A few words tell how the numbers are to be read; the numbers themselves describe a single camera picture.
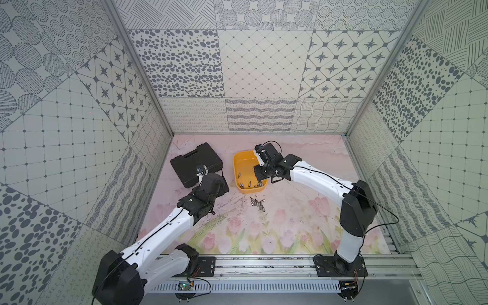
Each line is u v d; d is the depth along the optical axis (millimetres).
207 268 731
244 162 1029
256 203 907
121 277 378
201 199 605
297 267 761
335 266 664
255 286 701
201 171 703
